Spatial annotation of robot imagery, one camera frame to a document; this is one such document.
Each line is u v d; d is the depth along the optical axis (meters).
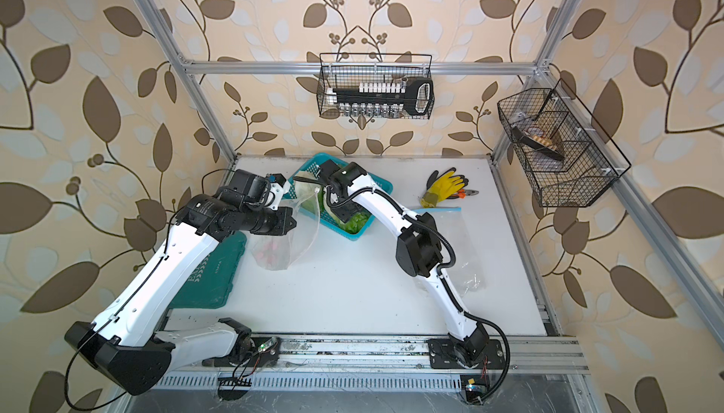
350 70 0.91
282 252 0.78
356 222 0.87
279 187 0.66
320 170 0.75
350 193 0.66
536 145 0.74
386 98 0.84
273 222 0.63
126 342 0.38
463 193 1.08
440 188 1.07
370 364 0.74
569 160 0.73
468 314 0.63
